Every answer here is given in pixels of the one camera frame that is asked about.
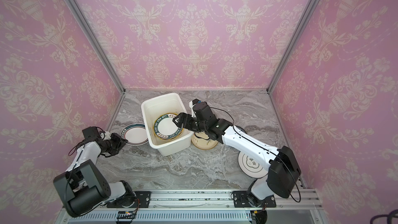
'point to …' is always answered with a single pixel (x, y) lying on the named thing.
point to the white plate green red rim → (136, 134)
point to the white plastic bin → (152, 109)
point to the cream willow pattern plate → (201, 140)
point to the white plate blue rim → (252, 165)
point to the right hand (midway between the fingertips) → (178, 122)
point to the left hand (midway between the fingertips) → (127, 138)
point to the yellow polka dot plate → (162, 138)
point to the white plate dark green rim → (165, 128)
